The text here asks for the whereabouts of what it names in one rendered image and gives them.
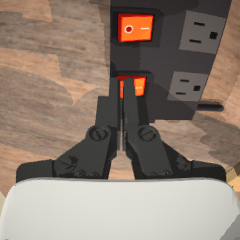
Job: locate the black power strip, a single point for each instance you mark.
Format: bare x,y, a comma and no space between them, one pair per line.
169,48

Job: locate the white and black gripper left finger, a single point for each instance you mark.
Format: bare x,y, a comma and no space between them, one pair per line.
90,158

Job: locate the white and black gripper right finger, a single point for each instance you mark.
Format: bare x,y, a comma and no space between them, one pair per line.
157,159

